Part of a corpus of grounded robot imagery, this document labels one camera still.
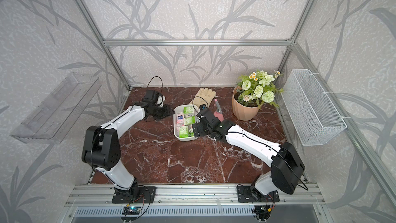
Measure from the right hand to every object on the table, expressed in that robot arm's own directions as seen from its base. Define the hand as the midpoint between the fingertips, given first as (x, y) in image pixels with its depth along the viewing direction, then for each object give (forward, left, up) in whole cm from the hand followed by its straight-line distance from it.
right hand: (200, 125), depth 82 cm
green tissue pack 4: (0, +6, -9) cm, 11 cm away
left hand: (+11, +18, -3) cm, 21 cm away
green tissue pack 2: (0, +10, -8) cm, 13 cm away
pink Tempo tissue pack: (+11, +14, -12) cm, 21 cm away
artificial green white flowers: (+12, -30, +15) cm, 36 cm away
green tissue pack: (+17, +9, -9) cm, 21 cm away
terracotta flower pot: (+10, -24, -3) cm, 26 cm away
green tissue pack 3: (+8, +7, -9) cm, 14 cm away
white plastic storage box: (+13, +12, -11) cm, 21 cm away
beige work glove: (+34, -1, -15) cm, 37 cm away
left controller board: (-36, +32, -15) cm, 51 cm away
